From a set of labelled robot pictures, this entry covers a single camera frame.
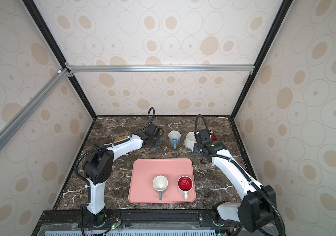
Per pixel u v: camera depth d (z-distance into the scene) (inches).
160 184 33.0
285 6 26.7
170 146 39.4
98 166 20.2
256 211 15.5
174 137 39.0
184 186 32.8
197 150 29.2
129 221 29.4
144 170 37.2
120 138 41.7
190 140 37.4
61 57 33.6
